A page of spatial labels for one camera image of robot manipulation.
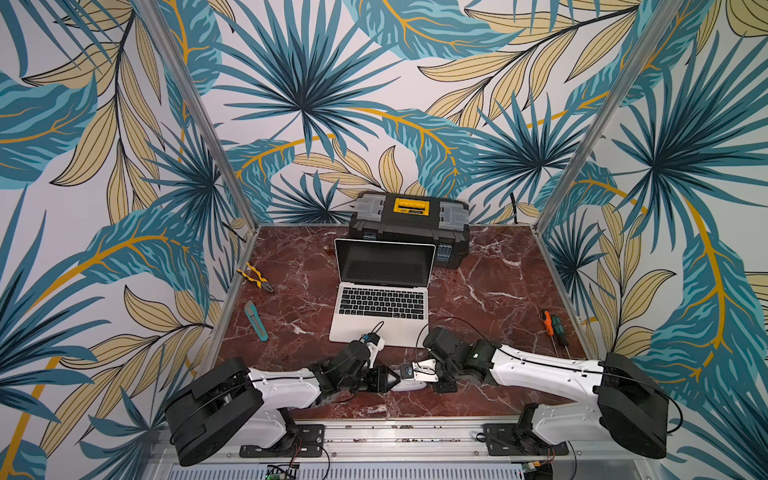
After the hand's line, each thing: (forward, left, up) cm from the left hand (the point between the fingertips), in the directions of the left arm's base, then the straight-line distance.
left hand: (393, 384), depth 81 cm
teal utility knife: (+18, +43, -1) cm, 46 cm away
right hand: (0, -6, +1) cm, 6 cm away
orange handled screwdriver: (+19, -48, 0) cm, 52 cm away
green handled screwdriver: (+17, -51, 0) cm, 54 cm away
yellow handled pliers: (+32, +44, 0) cm, 55 cm away
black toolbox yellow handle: (+49, +3, +16) cm, 52 cm away
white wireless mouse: (0, -4, +1) cm, 4 cm away
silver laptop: (+31, +3, -1) cm, 31 cm away
